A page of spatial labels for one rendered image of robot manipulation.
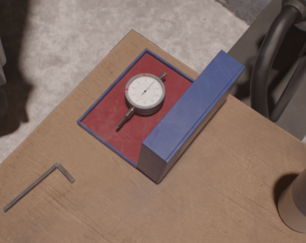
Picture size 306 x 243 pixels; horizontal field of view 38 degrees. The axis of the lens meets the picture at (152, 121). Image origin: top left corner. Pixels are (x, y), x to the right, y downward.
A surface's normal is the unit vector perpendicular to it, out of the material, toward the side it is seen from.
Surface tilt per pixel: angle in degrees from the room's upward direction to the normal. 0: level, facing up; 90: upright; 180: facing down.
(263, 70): 43
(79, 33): 0
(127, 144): 0
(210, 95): 7
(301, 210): 90
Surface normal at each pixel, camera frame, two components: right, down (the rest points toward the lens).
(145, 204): 0.00, -0.41
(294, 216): -0.78, 0.57
